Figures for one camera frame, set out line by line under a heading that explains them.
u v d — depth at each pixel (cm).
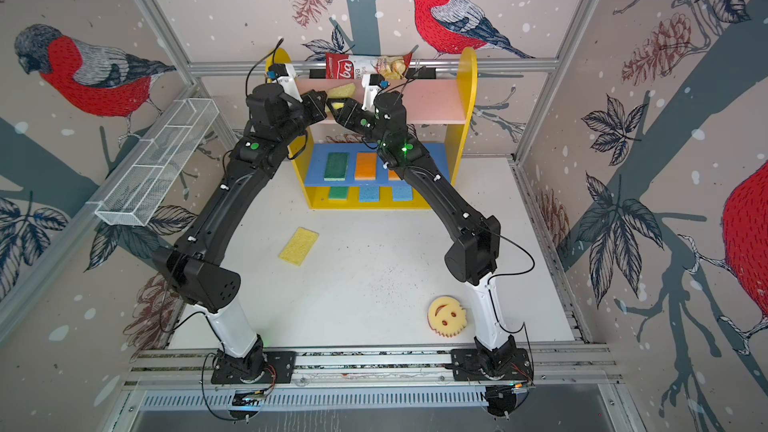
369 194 106
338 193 106
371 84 67
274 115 55
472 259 51
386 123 59
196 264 44
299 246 95
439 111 76
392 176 95
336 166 98
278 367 73
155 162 78
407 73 90
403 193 107
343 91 76
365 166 98
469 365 73
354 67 86
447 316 79
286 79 63
